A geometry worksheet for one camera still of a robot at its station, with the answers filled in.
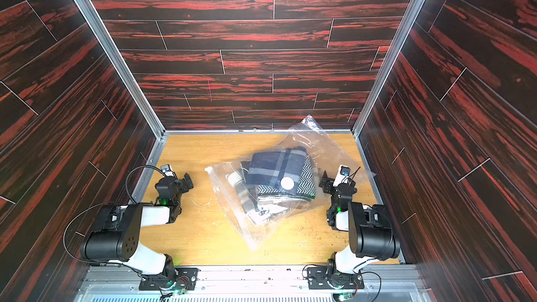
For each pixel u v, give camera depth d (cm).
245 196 91
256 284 74
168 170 81
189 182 88
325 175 90
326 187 83
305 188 83
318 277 74
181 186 77
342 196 69
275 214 86
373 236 51
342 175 78
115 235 46
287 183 82
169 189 71
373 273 67
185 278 73
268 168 87
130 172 99
